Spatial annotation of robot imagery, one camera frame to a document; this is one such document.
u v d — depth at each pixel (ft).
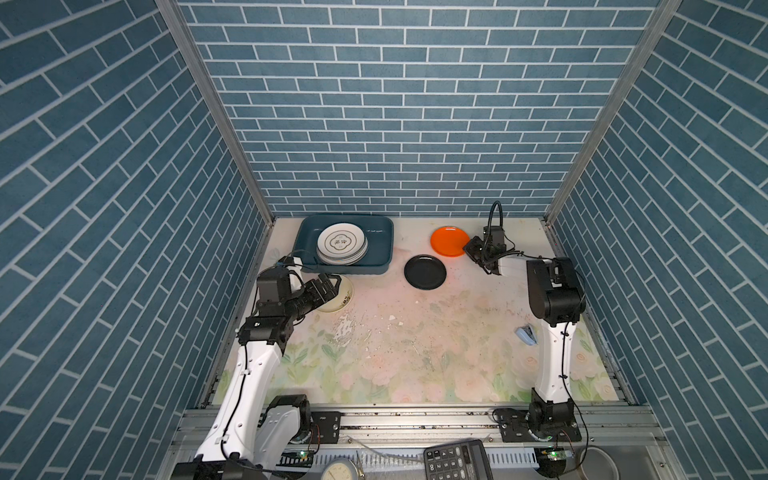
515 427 2.42
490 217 2.89
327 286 2.27
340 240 3.57
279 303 1.90
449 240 3.67
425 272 3.48
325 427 2.39
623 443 2.37
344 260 3.45
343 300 3.17
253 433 1.46
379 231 3.78
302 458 2.37
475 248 3.23
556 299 1.95
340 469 2.14
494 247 2.91
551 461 2.34
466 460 2.23
